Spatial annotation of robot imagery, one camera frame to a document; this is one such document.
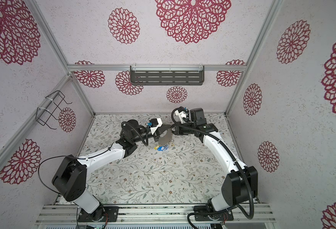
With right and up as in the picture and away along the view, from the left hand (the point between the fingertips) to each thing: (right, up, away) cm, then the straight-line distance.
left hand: (169, 126), depth 74 cm
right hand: (-1, 0, +2) cm, 3 cm away
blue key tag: (-5, -13, +9) cm, 17 cm away
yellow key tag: (-8, -13, +12) cm, 19 cm away
